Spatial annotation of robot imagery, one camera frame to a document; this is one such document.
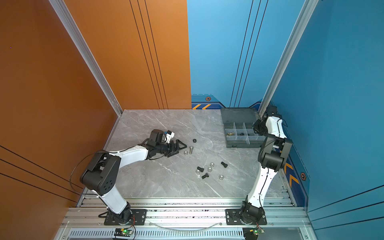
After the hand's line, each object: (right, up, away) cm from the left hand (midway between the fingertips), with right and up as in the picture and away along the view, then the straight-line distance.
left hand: (183, 148), depth 89 cm
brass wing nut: (+32, +7, +16) cm, 37 cm away
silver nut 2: (+17, -11, +2) cm, 20 cm away
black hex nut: (+6, +3, +13) cm, 15 cm away
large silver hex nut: (+1, -4, +7) cm, 9 cm away
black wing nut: (+39, +7, +16) cm, 43 cm away
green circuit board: (-27, -38, -18) cm, 50 cm away
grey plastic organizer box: (+39, +8, +16) cm, 43 cm away
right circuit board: (+34, -38, -19) cm, 54 cm away
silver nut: (+8, -14, -2) cm, 16 cm away
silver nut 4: (+22, -17, -3) cm, 28 cm away
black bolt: (+11, -13, 0) cm, 17 cm away
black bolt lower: (+13, -16, -3) cm, 21 cm away
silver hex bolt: (+4, -1, +8) cm, 9 cm away
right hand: (+47, +11, +11) cm, 50 cm away
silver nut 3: (+16, -13, 0) cm, 20 cm away
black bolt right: (+25, -11, +2) cm, 27 cm away
